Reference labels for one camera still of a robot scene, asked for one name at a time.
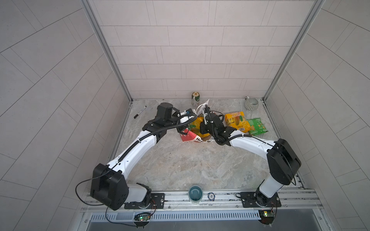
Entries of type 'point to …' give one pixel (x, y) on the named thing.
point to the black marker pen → (136, 115)
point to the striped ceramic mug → (251, 104)
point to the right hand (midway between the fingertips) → (199, 123)
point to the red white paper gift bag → (188, 135)
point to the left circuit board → (141, 219)
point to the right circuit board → (267, 216)
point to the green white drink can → (195, 98)
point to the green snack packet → (257, 127)
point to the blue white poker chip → (211, 196)
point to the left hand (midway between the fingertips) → (194, 116)
